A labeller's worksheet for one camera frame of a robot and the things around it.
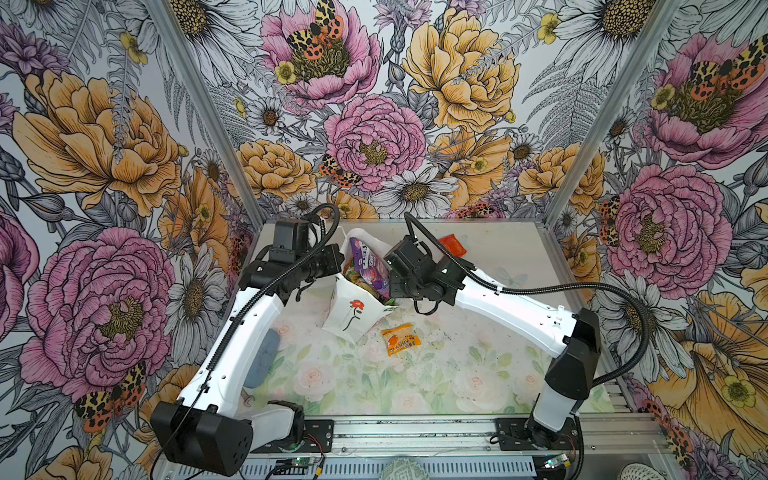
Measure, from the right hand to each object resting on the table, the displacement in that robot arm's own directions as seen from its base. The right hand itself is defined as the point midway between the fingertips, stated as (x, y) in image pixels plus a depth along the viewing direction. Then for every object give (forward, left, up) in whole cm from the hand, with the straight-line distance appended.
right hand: (399, 292), depth 78 cm
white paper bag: (-3, +12, -4) cm, 13 cm away
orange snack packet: (-4, 0, -19) cm, 19 cm away
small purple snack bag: (+5, +7, +4) cm, 10 cm away
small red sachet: (+32, -21, -20) cm, 43 cm away
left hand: (+4, +14, +6) cm, 16 cm away
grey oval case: (-10, +38, -16) cm, 42 cm away
